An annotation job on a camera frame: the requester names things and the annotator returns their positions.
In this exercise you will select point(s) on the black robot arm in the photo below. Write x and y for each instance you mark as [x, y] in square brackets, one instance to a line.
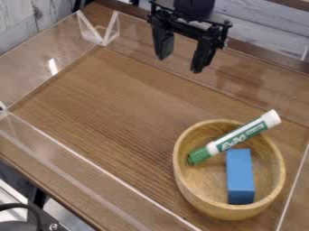
[193, 19]

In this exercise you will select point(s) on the black metal table bracket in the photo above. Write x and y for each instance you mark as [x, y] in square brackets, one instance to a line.
[50, 224]

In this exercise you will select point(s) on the green Expo dry-erase marker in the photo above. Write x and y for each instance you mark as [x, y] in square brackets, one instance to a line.
[262, 123]

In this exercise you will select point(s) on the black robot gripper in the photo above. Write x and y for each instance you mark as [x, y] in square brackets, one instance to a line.
[191, 18]

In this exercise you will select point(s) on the brown wooden bowl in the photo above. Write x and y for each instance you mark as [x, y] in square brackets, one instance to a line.
[203, 182]

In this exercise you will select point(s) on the clear acrylic tray wall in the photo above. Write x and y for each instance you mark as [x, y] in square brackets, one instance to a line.
[94, 110]

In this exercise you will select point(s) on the blue rectangular block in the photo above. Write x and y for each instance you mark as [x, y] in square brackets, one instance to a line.
[239, 176]

